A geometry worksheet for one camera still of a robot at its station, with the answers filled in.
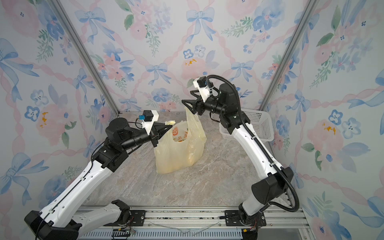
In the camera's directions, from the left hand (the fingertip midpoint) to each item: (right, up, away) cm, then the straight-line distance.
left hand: (171, 124), depth 61 cm
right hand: (+7, +13, +5) cm, 15 cm away
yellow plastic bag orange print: (+4, -10, +10) cm, 15 cm away
